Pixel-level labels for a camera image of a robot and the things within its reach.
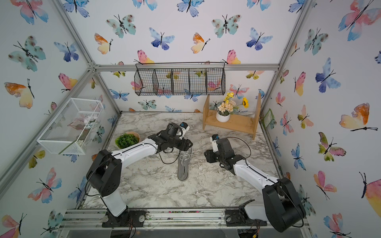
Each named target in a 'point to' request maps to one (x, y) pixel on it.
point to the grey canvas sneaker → (184, 161)
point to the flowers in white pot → (227, 106)
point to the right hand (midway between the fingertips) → (209, 151)
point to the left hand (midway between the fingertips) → (191, 141)
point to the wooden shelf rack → (243, 123)
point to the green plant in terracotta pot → (125, 140)
